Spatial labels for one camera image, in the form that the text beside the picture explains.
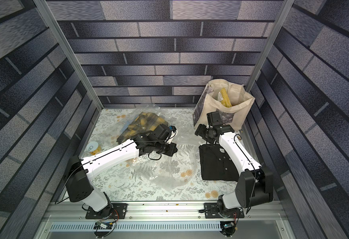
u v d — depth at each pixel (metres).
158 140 0.59
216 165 0.88
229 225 0.73
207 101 0.90
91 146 0.92
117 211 0.74
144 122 1.05
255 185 0.40
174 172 0.87
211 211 0.73
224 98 0.96
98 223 0.71
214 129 0.60
